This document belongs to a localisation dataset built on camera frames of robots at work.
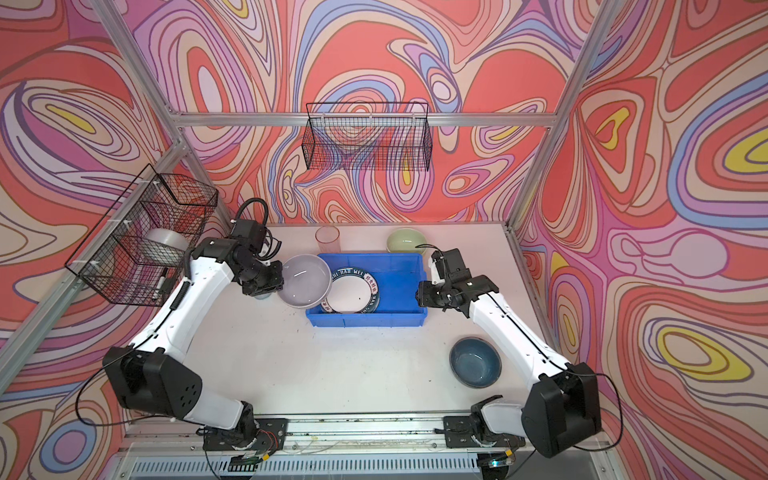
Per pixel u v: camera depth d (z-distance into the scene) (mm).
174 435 750
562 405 395
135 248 744
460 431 728
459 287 574
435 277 731
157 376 406
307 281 829
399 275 1068
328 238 1004
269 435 722
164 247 704
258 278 664
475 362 840
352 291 1000
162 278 734
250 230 627
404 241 1080
